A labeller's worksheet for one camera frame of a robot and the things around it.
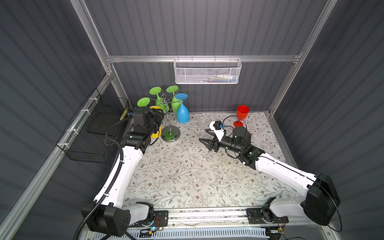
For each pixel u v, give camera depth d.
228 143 0.64
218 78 0.91
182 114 0.87
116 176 0.42
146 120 0.54
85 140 0.70
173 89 0.88
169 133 1.05
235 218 0.75
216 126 0.60
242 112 1.02
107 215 0.37
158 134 1.02
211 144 0.64
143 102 0.82
